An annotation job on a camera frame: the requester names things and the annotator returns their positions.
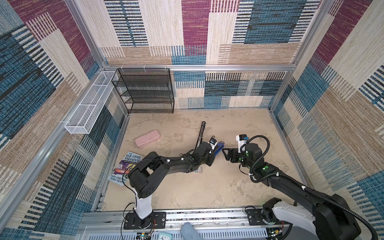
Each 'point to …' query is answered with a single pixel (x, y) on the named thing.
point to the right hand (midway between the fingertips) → (227, 151)
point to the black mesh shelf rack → (146, 90)
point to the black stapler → (199, 140)
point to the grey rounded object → (188, 232)
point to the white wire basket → (81, 121)
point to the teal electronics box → (165, 236)
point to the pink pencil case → (147, 138)
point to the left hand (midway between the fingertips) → (213, 151)
